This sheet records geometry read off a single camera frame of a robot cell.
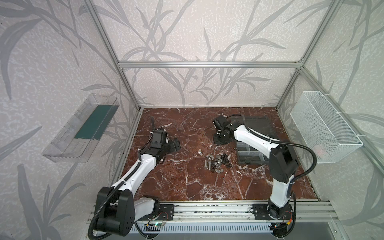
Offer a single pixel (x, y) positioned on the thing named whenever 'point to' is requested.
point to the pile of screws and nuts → (215, 164)
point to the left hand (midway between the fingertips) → (174, 144)
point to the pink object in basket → (319, 150)
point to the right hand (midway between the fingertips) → (216, 140)
